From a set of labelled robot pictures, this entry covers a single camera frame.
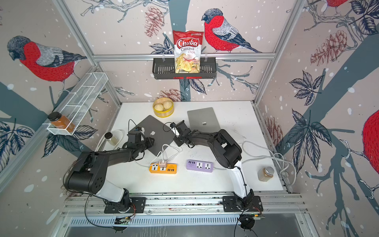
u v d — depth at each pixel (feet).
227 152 1.79
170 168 2.73
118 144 3.19
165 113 3.61
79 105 2.56
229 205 2.39
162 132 3.39
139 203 2.41
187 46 2.79
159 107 3.61
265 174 2.45
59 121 1.99
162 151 3.03
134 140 2.44
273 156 2.95
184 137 2.54
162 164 2.66
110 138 2.96
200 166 2.75
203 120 3.47
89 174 1.50
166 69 3.11
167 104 3.70
